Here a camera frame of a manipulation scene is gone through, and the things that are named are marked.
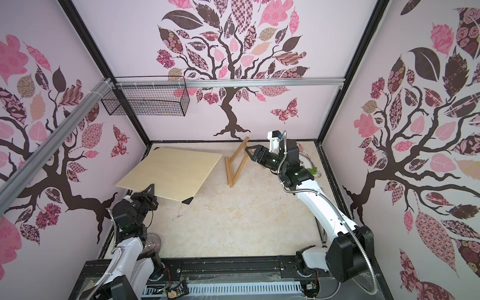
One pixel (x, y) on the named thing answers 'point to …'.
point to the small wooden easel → (229, 163)
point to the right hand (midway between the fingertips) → (249, 149)
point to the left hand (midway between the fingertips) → (158, 184)
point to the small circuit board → (180, 290)
